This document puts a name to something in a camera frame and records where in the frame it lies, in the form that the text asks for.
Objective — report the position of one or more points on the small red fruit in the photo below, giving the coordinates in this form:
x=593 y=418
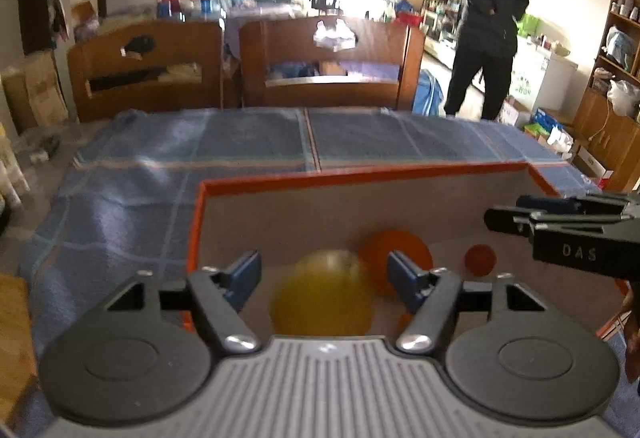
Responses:
x=480 y=260

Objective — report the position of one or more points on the white plastic bag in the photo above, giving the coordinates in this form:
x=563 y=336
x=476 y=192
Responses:
x=625 y=97

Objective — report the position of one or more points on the wooden shelf unit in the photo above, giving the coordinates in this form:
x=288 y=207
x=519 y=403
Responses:
x=595 y=137

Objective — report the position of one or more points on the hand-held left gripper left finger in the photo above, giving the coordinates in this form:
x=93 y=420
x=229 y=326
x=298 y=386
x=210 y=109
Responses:
x=244 y=279

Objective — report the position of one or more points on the orange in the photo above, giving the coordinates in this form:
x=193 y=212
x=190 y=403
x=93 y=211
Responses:
x=380 y=253

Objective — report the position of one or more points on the blue checked tablecloth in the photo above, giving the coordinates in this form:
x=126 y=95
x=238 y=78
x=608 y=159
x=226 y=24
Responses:
x=150 y=178

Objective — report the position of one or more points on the wooden cutting board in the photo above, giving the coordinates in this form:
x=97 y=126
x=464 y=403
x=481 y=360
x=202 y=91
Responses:
x=15 y=333

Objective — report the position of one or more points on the wooden chair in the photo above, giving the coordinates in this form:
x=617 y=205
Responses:
x=165 y=47
x=380 y=52

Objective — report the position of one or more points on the brown cardboard box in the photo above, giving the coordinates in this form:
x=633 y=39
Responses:
x=40 y=87

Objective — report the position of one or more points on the green bag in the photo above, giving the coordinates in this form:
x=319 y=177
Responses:
x=530 y=25

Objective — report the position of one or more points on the orange cardboard box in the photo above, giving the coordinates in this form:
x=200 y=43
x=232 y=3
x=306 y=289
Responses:
x=280 y=213

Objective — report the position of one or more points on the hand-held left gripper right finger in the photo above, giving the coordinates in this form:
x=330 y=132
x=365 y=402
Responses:
x=406 y=279

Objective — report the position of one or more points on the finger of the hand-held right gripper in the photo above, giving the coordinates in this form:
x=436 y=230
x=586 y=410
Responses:
x=507 y=220
x=550 y=204

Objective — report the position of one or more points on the blue bag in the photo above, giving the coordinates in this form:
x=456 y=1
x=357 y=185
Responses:
x=427 y=95

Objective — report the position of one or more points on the yellow round fruit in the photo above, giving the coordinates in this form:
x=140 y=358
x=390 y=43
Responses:
x=320 y=293

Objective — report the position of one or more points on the white cabinet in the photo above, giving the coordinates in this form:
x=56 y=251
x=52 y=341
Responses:
x=542 y=72

